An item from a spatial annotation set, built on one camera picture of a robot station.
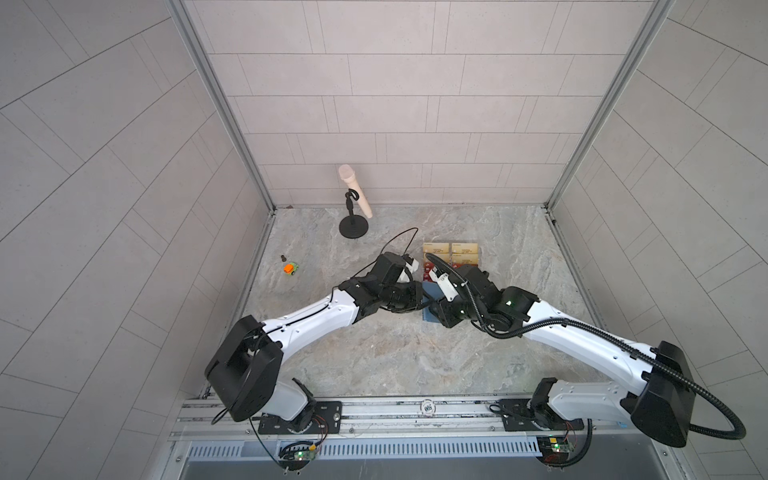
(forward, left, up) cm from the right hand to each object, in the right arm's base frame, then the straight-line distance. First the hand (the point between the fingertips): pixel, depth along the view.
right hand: (431, 310), depth 76 cm
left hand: (+1, -2, +2) cm, 3 cm away
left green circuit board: (-27, +33, -10) cm, 44 cm away
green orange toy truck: (+22, +43, -8) cm, 49 cm away
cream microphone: (+40, +21, +15) cm, 47 cm away
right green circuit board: (-29, -25, -14) cm, 41 cm away
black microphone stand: (+40, +23, -10) cm, 47 cm away
